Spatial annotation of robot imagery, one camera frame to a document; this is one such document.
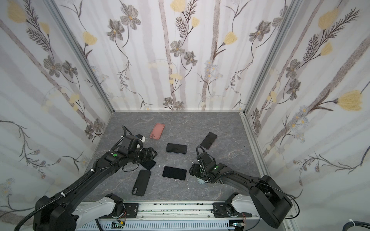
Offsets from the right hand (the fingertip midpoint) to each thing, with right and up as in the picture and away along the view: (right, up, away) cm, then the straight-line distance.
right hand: (188, 169), depth 85 cm
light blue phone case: (+7, -6, -3) cm, 10 cm away
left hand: (-21, +12, -4) cm, 24 cm away
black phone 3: (-26, +1, +6) cm, 27 cm away
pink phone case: (-24, +22, +23) cm, 40 cm away
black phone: (-8, +10, +14) cm, 19 cm away
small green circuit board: (-37, -25, -12) cm, 47 cm away
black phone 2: (+15, +15, +19) cm, 29 cm away
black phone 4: (-9, -3, +3) cm, 10 cm away
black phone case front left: (-28, -7, -1) cm, 29 cm away
